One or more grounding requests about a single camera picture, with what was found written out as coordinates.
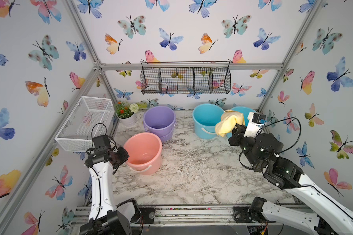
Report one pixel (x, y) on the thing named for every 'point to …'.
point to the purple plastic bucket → (161, 120)
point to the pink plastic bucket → (145, 151)
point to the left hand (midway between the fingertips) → (126, 154)
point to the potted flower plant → (126, 113)
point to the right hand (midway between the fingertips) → (235, 122)
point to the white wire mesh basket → (92, 116)
